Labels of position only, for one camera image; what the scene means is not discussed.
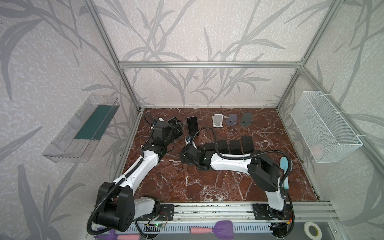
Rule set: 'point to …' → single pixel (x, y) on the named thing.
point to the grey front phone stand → (246, 119)
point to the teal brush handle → (284, 165)
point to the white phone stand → (217, 120)
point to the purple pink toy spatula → (223, 229)
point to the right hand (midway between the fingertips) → (187, 147)
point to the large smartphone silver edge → (209, 146)
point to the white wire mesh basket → (326, 135)
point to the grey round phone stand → (232, 120)
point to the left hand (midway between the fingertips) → (182, 120)
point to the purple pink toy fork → (112, 235)
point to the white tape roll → (312, 230)
